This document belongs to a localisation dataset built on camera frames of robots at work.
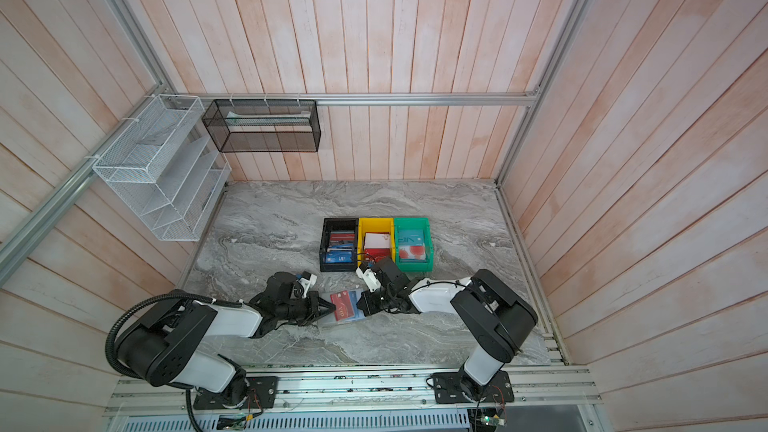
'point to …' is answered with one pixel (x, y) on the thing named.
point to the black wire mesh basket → (264, 125)
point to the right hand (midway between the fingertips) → (358, 305)
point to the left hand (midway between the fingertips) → (335, 313)
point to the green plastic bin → (415, 265)
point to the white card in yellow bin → (376, 240)
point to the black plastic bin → (339, 245)
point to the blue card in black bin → (338, 257)
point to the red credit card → (342, 303)
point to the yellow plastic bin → (375, 225)
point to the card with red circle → (413, 252)
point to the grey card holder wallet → (358, 314)
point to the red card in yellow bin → (377, 253)
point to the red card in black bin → (342, 236)
